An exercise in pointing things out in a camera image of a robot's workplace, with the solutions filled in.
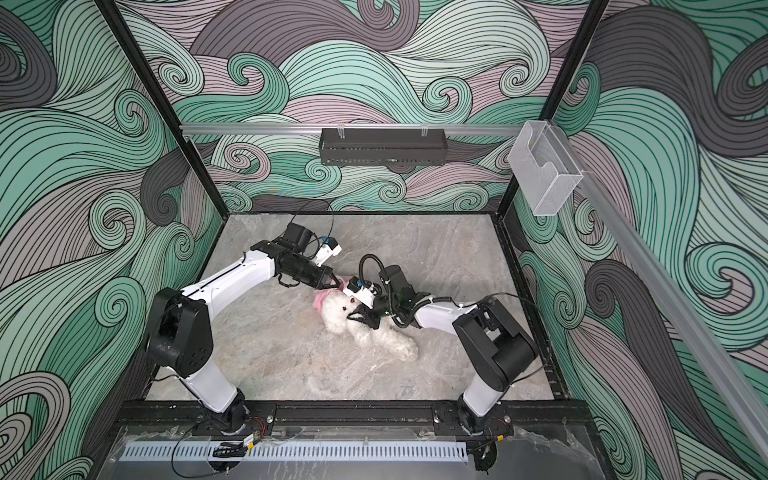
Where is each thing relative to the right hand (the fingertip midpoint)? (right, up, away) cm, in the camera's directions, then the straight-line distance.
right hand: (349, 312), depth 85 cm
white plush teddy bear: (+11, -5, -4) cm, 13 cm away
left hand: (-3, +9, +1) cm, 9 cm away
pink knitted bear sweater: (-10, +5, 0) cm, 11 cm away
